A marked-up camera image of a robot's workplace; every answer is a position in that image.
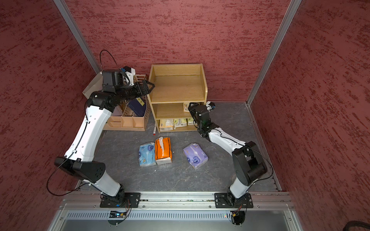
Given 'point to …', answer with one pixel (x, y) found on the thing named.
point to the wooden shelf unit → (176, 86)
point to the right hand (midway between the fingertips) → (188, 107)
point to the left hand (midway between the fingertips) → (147, 90)
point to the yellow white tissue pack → (166, 124)
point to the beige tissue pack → (185, 107)
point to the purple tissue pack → (195, 155)
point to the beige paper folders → (96, 85)
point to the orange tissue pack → (163, 151)
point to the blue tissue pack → (147, 155)
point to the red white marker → (154, 131)
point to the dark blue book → (138, 106)
